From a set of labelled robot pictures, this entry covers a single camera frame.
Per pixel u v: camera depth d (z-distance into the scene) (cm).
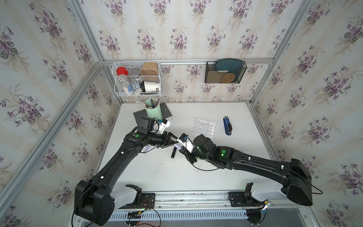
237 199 74
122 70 91
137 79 94
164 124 71
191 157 64
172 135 68
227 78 98
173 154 90
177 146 72
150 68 88
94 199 37
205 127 100
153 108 91
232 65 94
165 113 108
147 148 56
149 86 94
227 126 101
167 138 65
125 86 91
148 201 72
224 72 93
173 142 72
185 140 62
